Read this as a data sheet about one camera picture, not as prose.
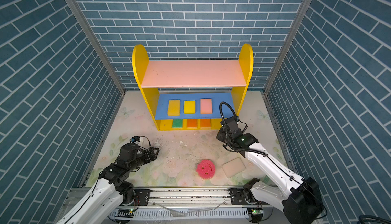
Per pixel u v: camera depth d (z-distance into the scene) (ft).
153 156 2.43
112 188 1.78
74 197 2.47
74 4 2.49
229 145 1.90
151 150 2.44
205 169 2.60
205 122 3.28
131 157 2.08
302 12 2.58
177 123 3.25
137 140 2.44
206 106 2.99
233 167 2.77
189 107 2.99
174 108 2.93
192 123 3.21
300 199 1.25
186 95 3.27
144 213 2.32
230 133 1.96
